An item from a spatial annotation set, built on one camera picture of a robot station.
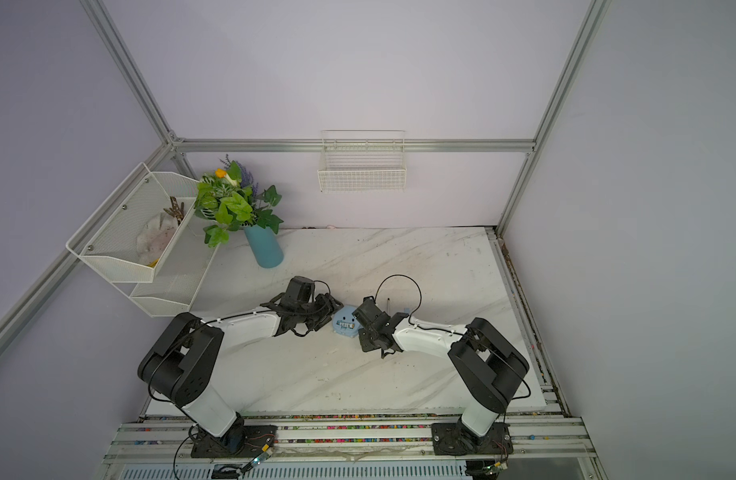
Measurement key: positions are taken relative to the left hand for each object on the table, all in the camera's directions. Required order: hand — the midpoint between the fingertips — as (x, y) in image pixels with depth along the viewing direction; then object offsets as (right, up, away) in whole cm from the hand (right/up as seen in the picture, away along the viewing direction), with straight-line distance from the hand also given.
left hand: (342, 309), depth 92 cm
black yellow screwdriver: (+15, 0, +5) cm, 16 cm away
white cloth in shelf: (-48, +22, -14) cm, 55 cm away
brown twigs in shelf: (-45, +29, -11) cm, 55 cm away
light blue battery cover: (+21, -1, +6) cm, 22 cm away
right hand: (+10, -9, -2) cm, 14 cm away
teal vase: (-28, +21, +10) cm, 36 cm away
